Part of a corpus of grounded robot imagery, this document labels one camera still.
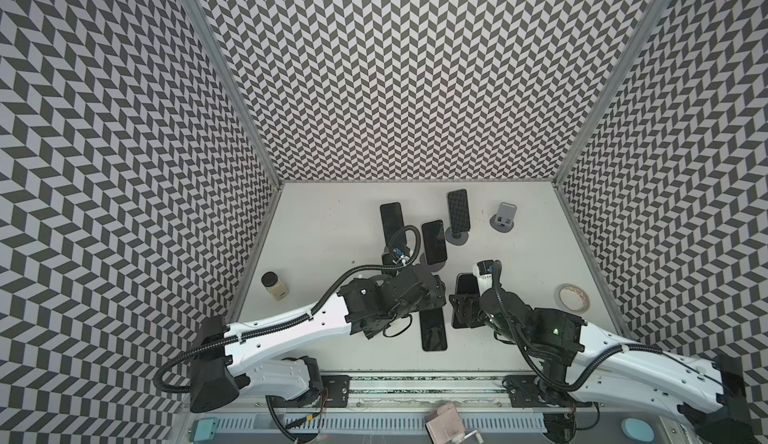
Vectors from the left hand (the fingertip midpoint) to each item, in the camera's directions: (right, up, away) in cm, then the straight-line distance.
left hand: (432, 294), depth 71 cm
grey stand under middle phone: (+3, +2, +21) cm, 21 cm away
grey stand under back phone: (+12, +9, +34) cm, 37 cm away
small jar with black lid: (-43, 0, +10) cm, 44 cm away
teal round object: (+47, -30, -3) cm, 56 cm away
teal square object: (-52, -29, -5) cm, 59 cm away
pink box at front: (+2, -27, -5) cm, 28 cm away
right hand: (+8, -4, +4) cm, 10 cm away
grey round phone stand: (+28, +17, +30) cm, 44 cm away
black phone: (-10, +17, +18) cm, 27 cm away
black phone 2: (+11, +19, +23) cm, 32 cm away
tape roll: (+44, -6, +18) cm, 48 cm away
